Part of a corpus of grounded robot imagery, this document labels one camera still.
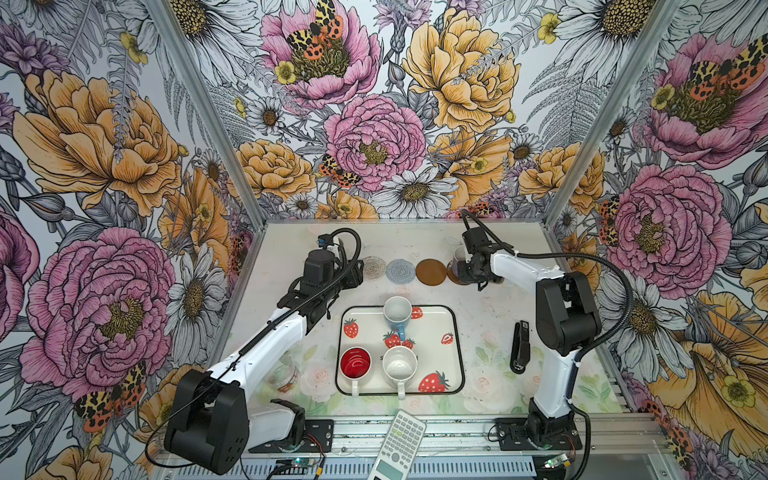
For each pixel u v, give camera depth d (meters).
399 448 0.72
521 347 0.85
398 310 0.91
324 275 0.64
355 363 0.83
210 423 0.40
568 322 0.53
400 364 0.85
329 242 0.72
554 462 0.72
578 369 0.56
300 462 0.71
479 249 0.76
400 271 1.06
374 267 1.08
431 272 1.05
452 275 1.06
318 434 0.74
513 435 0.74
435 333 0.92
